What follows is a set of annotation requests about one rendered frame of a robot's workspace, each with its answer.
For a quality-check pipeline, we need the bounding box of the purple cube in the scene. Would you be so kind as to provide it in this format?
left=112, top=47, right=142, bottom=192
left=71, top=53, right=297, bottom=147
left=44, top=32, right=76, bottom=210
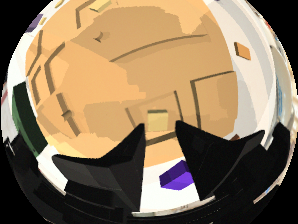
left=24, top=14, right=44, bottom=34

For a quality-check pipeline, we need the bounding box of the purple square block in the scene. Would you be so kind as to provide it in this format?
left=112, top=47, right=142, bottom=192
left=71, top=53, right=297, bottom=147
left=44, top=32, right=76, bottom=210
left=158, top=160, right=194, bottom=190

